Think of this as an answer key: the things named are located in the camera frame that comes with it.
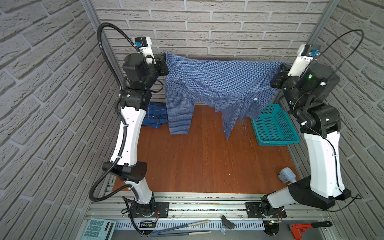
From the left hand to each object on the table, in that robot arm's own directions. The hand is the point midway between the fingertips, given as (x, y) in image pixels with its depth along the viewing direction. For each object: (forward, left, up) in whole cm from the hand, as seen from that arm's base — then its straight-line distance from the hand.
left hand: (165, 50), depth 58 cm
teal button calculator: (-54, +33, -57) cm, 85 cm away
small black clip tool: (-54, -26, -58) cm, 83 cm away
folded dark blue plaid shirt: (+11, +15, -51) cm, 54 cm away
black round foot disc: (-57, -47, -57) cm, 94 cm away
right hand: (-13, -43, +1) cm, 45 cm away
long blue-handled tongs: (-56, +7, -58) cm, 81 cm away
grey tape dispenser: (-35, -62, -51) cm, 87 cm away
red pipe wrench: (-57, -58, -56) cm, 99 cm away
